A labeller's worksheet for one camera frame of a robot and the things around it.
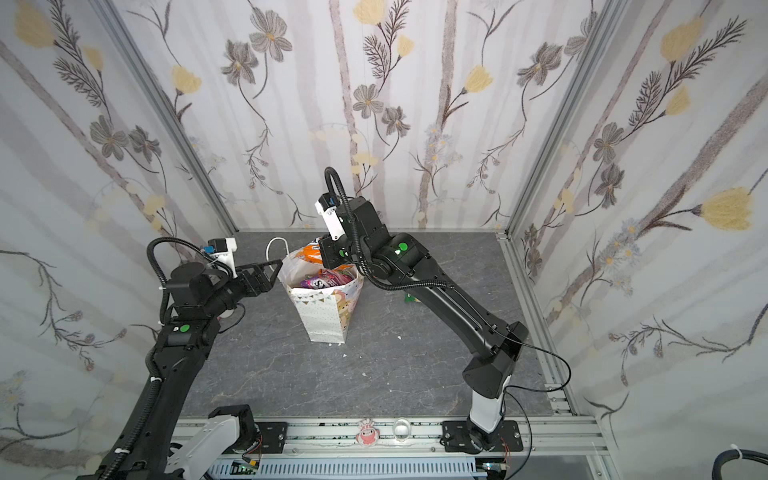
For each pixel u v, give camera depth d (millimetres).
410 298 1007
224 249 634
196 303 537
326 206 564
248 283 628
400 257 467
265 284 649
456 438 732
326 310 778
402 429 765
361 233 480
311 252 679
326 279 819
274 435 732
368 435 719
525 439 747
